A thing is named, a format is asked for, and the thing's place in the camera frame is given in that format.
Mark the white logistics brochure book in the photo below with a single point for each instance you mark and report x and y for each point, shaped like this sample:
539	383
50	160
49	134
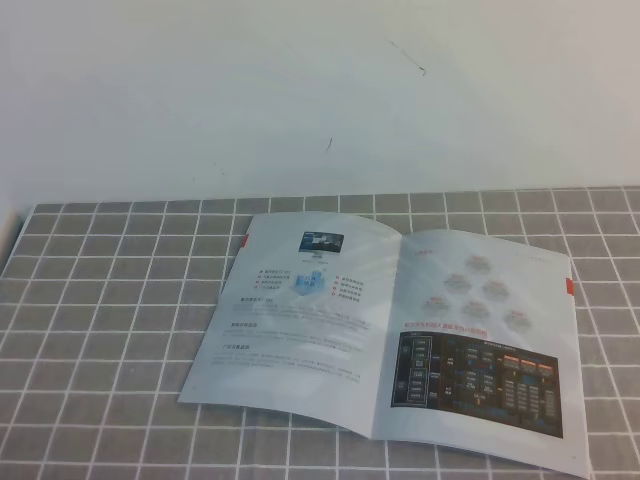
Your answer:
440	336

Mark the grey checked tablecloth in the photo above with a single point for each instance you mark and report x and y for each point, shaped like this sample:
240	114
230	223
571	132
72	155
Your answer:
104	305

